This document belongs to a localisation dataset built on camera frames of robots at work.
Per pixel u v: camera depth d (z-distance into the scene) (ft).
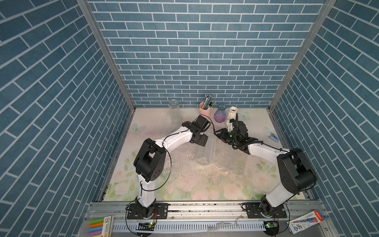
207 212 2.47
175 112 3.42
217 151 3.05
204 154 2.77
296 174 1.52
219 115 3.51
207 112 3.58
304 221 2.32
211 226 2.53
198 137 2.46
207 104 3.55
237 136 2.37
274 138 3.33
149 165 1.60
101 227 2.23
